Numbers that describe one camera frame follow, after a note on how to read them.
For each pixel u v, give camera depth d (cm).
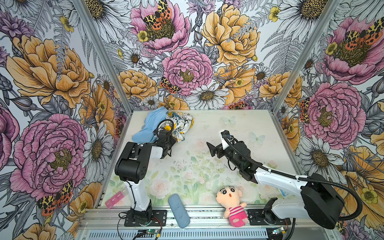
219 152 72
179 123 100
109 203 78
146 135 105
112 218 76
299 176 47
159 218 74
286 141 109
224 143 74
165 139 82
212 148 73
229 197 73
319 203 42
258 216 74
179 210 74
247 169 63
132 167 51
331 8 72
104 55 89
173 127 83
